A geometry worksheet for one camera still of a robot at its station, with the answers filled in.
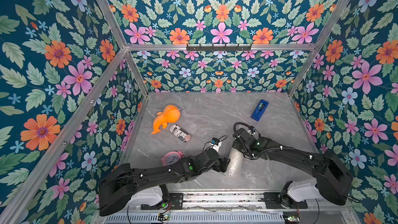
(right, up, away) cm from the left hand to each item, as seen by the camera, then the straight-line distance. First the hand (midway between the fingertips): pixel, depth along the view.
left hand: (226, 158), depth 78 cm
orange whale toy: (-34, +22, +23) cm, 47 cm away
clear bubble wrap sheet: (+4, -4, -4) cm, 7 cm away
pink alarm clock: (-30, -2, +9) cm, 32 cm away
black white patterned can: (-27, +10, +16) cm, 33 cm away
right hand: (+7, +6, +8) cm, 13 cm away
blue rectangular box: (+26, +24, +27) cm, 44 cm away
